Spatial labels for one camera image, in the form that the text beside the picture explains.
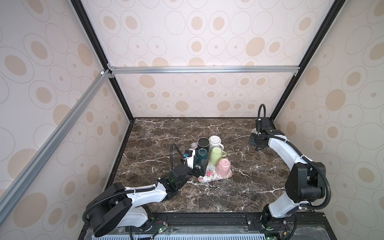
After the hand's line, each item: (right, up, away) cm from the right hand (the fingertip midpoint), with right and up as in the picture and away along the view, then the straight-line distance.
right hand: (261, 141), depth 91 cm
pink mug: (-25, -14, -8) cm, 29 cm away
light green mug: (-28, -8, -3) cm, 29 cm away
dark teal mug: (-37, -9, -3) cm, 38 cm away
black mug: (-36, -1, +5) cm, 36 cm away
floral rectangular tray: (-31, -19, +1) cm, 36 cm away
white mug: (-27, -1, +6) cm, 28 cm away
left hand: (-35, -9, -12) cm, 38 cm away
